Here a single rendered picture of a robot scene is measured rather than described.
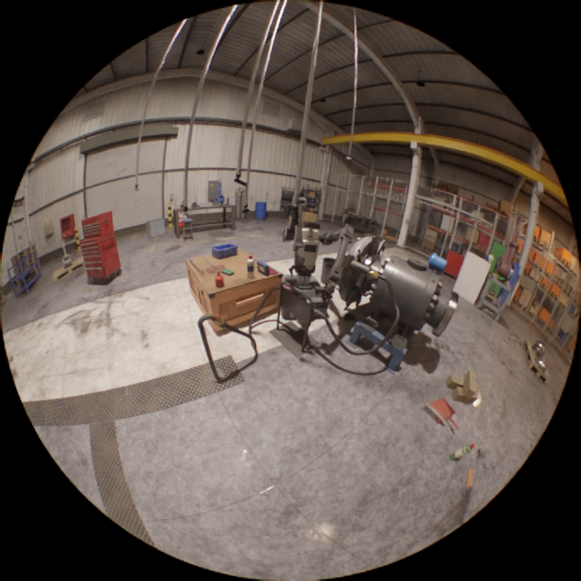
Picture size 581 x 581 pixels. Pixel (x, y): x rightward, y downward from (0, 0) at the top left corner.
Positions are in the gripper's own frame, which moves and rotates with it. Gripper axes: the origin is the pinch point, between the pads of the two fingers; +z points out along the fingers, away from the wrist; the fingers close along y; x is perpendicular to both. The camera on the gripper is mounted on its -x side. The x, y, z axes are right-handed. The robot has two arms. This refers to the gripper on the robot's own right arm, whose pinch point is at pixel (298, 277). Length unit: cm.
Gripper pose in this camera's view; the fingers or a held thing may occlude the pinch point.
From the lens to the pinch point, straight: 139.0
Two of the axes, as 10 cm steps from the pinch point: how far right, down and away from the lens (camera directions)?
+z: 0.0, 10.0, 0.0
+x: -2.0, 0.0, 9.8
